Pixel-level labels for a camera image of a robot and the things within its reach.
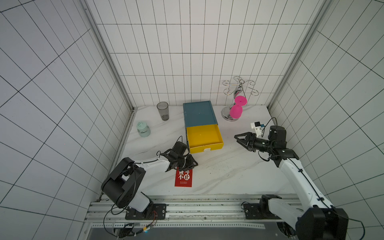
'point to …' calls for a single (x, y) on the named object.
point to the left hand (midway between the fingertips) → (194, 167)
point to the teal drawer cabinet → (199, 113)
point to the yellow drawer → (202, 137)
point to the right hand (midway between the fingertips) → (237, 136)
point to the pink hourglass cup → (236, 110)
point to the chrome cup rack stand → (239, 84)
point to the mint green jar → (143, 129)
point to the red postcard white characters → (183, 178)
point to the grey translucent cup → (163, 108)
